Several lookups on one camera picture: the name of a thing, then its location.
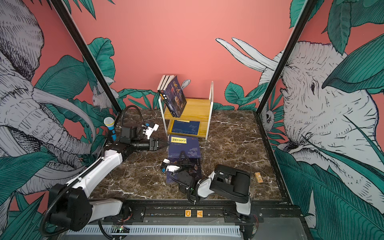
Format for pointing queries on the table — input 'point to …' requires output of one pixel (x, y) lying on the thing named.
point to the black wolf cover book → (167, 99)
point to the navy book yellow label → (187, 127)
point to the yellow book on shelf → (170, 129)
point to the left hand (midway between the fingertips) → (167, 143)
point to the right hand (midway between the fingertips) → (183, 150)
